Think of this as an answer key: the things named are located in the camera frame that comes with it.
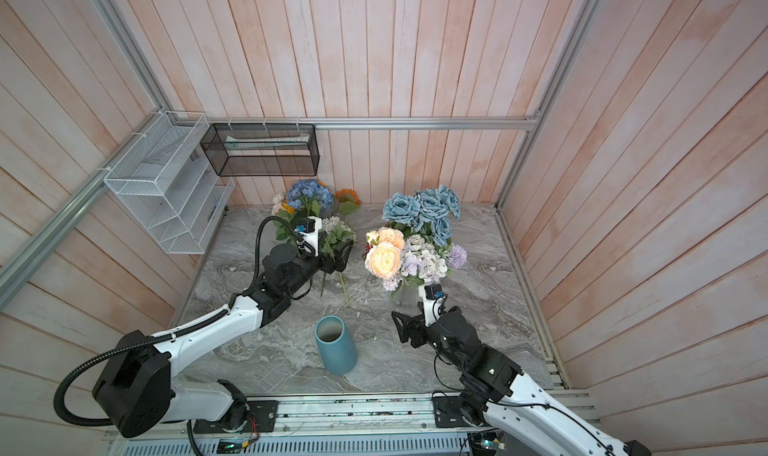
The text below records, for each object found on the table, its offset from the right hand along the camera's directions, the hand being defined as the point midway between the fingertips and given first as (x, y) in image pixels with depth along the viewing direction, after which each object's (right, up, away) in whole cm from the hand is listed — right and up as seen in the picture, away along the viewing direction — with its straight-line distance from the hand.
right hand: (405, 309), depth 75 cm
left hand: (-17, +17, +4) cm, 25 cm away
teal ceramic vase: (-17, -7, -7) cm, 19 cm away
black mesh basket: (-42, +45, +14) cm, 63 cm away
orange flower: (-19, +33, +43) cm, 58 cm away
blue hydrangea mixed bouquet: (-34, +32, +33) cm, 57 cm away
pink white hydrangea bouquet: (+4, +13, -6) cm, 15 cm away
